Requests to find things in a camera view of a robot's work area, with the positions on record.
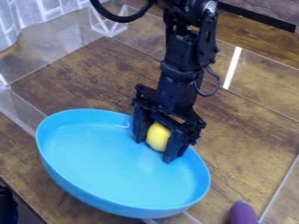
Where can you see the blue plastic tray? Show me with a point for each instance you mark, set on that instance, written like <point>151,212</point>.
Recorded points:
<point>117,175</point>

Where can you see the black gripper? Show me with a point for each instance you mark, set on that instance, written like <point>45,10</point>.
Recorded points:
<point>169,106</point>

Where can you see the dark object at corner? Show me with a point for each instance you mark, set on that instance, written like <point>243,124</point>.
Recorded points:
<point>9,207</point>

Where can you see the purple eggplant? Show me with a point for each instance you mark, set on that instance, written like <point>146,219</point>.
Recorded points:
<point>242,213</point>

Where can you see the clear acrylic bracket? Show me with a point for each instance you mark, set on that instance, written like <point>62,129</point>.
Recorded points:
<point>105,26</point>

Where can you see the white patterned curtain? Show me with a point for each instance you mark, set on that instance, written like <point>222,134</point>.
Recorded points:
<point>22,13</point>

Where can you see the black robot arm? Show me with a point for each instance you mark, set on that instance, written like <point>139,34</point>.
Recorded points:
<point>191,21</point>

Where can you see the yellow lemon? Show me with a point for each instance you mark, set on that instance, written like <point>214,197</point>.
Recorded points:
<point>158,136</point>

